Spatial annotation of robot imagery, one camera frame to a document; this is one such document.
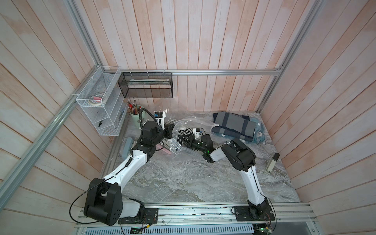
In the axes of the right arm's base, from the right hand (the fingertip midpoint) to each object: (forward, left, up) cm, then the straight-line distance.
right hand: (179, 138), depth 94 cm
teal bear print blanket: (+7, -56, -5) cm, 57 cm away
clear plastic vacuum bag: (+5, -3, +6) cm, 9 cm away
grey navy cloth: (+14, -42, -4) cm, 45 cm away
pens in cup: (+16, +31, +13) cm, 37 cm away
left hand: (-2, +2, +15) cm, 15 cm away
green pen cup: (+14, +32, +4) cm, 35 cm away
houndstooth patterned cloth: (+6, -4, 0) cm, 7 cm away
